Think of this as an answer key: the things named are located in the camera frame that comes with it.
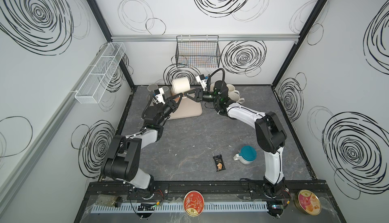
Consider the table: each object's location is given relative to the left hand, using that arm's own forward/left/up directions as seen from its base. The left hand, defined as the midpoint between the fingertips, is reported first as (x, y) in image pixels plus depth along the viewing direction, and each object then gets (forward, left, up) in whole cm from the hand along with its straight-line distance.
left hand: (184, 95), depth 77 cm
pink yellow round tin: (-41, -59, -24) cm, 75 cm away
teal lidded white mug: (-22, -33, -20) cm, 44 cm away
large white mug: (+26, -31, -22) cm, 46 cm away
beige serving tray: (+12, +1, -27) cm, 30 cm away
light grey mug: (+18, +15, -18) cm, 29 cm away
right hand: (0, +1, 0) cm, 1 cm away
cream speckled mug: (+19, -33, -22) cm, 44 cm away
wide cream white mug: (+5, +2, +2) cm, 6 cm away
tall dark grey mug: (+21, +26, -18) cm, 38 cm away
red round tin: (-43, -7, -24) cm, 50 cm away
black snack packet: (-24, -20, -28) cm, 42 cm away
